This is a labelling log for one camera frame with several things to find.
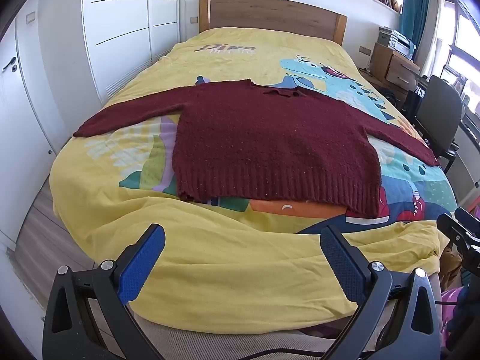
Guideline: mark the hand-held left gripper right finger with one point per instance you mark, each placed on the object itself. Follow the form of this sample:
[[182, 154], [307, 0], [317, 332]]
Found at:
[[345, 266]]

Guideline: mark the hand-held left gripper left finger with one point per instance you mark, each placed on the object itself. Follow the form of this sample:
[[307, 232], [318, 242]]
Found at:
[[144, 264]]

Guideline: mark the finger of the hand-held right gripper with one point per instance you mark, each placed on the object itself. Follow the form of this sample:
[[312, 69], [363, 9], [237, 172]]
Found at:
[[468, 218], [452, 228]]

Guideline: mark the maroon knitted sweater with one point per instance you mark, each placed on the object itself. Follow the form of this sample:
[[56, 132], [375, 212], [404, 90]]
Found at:
[[270, 138]]

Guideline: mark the yellow printed duvet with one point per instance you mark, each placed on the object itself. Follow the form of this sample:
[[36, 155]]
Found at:
[[210, 262]]

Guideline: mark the pink object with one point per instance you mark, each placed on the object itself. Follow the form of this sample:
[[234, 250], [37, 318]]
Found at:
[[448, 315]]

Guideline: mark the black chair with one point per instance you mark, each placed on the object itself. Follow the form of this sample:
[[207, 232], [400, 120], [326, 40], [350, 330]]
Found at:
[[440, 112]]

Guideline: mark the beige mattress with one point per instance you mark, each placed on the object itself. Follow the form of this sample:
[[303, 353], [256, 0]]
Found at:
[[225, 341]]

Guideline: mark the black bag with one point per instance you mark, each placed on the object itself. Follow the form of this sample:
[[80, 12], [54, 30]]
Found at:
[[415, 99]]

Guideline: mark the window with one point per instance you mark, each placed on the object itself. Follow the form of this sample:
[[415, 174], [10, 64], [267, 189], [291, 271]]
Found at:
[[465, 52]]

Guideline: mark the wooden drawer cabinet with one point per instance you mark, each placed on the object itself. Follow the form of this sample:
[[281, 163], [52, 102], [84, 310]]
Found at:
[[397, 67]]

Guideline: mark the white wardrobe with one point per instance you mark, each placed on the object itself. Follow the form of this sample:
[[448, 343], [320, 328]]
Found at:
[[123, 26], [26, 120]]

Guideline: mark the grey printer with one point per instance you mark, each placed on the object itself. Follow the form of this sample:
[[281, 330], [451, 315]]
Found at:
[[397, 41]]

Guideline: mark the long teal curtain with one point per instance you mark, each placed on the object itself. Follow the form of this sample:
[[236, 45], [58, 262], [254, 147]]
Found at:
[[412, 11]]

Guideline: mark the wooden headboard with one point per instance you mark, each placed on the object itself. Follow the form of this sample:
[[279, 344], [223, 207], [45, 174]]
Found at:
[[270, 15]]

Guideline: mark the wall socket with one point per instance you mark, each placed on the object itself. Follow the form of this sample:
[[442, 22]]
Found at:
[[364, 50]]

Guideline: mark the white light switch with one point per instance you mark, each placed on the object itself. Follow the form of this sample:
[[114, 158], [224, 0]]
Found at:
[[30, 17]]

